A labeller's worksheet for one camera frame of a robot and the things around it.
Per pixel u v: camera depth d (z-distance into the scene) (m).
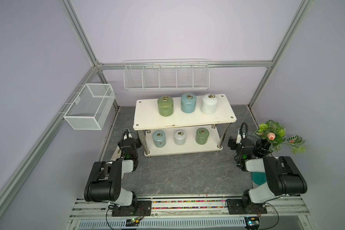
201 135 0.86
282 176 0.45
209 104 0.65
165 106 0.64
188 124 0.67
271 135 0.69
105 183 0.45
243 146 0.71
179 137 0.86
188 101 0.66
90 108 0.84
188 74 1.03
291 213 0.73
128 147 0.70
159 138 0.85
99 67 0.94
